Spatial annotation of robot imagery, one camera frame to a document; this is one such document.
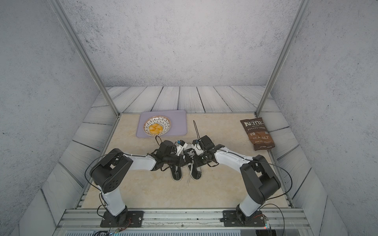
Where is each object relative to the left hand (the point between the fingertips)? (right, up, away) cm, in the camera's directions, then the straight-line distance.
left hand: (192, 162), depth 87 cm
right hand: (+2, 0, +1) cm, 2 cm away
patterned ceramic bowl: (-22, +24, +28) cm, 43 cm away
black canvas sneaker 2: (+2, -6, -1) cm, 6 cm away
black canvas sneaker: (-10, -6, -1) cm, 11 cm away
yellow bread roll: (-27, +19, +21) cm, 39 cm away
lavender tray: (-11, +26, +29) cm, 41 cm away
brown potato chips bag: (+47, +16, +18) cm, 53 cm away
